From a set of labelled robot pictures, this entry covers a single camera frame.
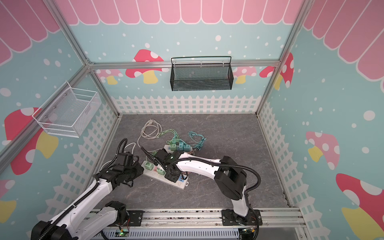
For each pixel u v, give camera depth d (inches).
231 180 18.3
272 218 29.7
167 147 38.9
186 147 36.3
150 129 43.9
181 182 32.7
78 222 16.4
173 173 29.2
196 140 40.5
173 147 36.9
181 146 36.9
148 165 33.5
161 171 32.7
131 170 28.3
